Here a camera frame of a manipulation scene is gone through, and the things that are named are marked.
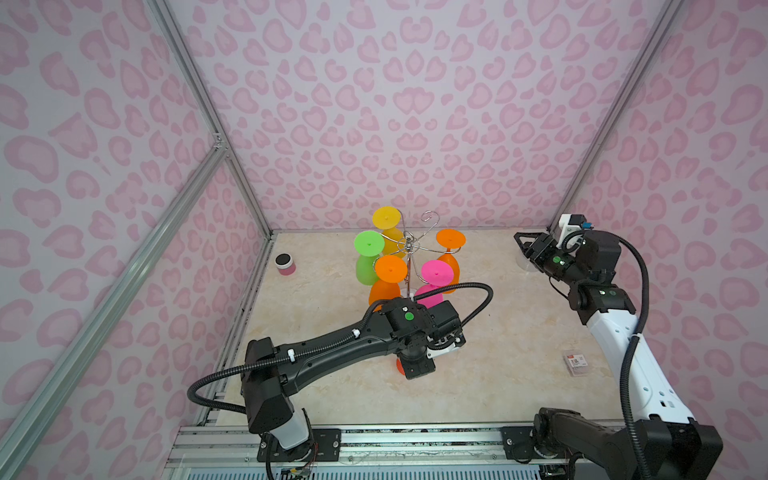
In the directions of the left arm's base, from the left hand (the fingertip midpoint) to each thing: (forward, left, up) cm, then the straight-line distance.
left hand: (420, 357), depth 71 cm
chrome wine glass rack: (+22, +2, +16) cm, 27 cm away
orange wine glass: (+23, -8, +16) cm, 29 cm away
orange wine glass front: (+14, +7, +16) cm, 22 cm away
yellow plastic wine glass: (+31, +7, +16) cm, 36 cm away
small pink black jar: (+38, +44, -11) cm, 59 cm away
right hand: (+23, -25, +17) cm, 38 cm away
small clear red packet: (+2, -44, -14) cm, 47 cm away
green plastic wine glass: (+21, +12, +17) cm, 30 cm away
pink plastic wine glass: (+13, -4, +15) cm, 21 cm away
